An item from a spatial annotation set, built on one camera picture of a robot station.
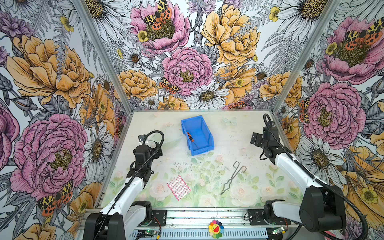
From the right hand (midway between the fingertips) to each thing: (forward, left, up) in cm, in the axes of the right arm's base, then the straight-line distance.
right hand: (262, 141), depth 88 cm
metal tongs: (-19, +21, -14) cm, 32 cm away
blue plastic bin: (+19, +35, -14) cm, 43 cm away
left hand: (-3, +64, -1) cm, 64 cm away
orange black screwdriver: (+11, +41, -11) cm, 44 cm away
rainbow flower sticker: (-40, +30, -12) cm, 52 cm away
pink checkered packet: (-20, +49, -14) cm, 54 cm away
